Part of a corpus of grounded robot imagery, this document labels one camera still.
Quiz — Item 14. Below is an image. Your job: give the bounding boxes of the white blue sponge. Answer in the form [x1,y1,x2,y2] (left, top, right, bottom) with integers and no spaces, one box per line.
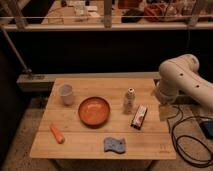
[104,137,126,154]

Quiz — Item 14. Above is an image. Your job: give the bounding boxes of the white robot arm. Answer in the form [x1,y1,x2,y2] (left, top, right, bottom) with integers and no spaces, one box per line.
[154,54,213,113]

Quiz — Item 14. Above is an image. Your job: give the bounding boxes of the orange ceramic bowl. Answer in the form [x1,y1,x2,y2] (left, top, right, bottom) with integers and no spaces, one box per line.
[78,97,110,126]

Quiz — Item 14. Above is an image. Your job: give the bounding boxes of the small white bottle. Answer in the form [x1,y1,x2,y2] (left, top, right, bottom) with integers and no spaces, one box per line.
[123,88,135,114]

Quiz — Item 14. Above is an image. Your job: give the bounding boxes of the wooden table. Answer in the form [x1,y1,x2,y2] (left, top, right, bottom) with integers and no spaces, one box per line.
[30,78,176,160]

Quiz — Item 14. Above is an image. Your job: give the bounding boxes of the white plastic cup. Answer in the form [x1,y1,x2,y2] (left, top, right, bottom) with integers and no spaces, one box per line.
[57,84,74,105]

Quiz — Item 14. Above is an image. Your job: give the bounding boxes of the orange carrot toy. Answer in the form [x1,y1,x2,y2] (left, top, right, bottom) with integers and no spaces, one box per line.
[50,124,65,144]

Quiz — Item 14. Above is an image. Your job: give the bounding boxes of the metal diagonal pole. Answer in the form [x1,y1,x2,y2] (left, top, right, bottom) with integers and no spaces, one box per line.
[0,25,32,77]

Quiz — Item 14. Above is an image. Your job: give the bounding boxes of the black power adapter box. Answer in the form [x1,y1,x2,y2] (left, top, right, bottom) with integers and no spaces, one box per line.
[200,121,213,139]

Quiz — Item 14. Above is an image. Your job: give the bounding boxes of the black cable on floor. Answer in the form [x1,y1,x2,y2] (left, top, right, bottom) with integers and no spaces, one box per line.
[166,104,213,169]

